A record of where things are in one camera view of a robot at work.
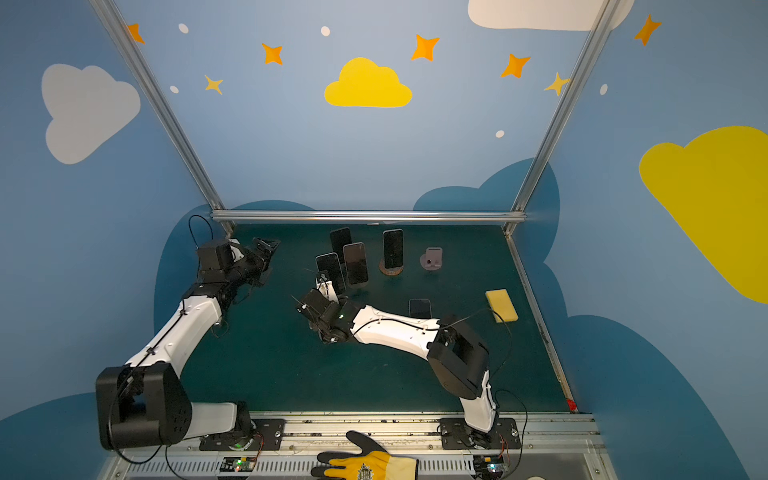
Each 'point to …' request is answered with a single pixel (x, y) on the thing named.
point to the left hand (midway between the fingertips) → (280, 251)
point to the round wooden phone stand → (389, 271)
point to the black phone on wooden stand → (393, 248)
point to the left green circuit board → (238, 464)
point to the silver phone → (330, 262)
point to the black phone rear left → (339, 238)
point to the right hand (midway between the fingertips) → (325, 305)
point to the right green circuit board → (488, 464)
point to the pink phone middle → (355, 258)
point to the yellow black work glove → (371, 462)
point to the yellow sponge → (501, 303)
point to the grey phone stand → (432, 259)
